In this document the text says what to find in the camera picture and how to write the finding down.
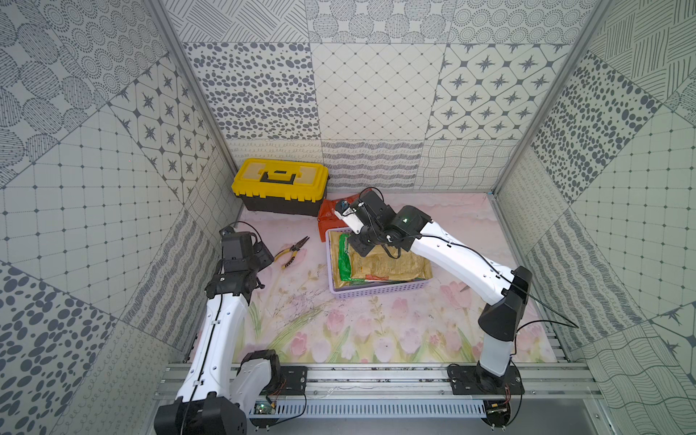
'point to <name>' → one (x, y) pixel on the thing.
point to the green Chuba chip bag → (344, 262)
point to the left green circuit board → (262, 407)
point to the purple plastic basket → (350, 291)
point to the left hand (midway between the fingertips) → (251, 249)
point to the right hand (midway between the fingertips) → (360, 236)
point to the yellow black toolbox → (282, 187)
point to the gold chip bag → (380, 265)
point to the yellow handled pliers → (294, 249)
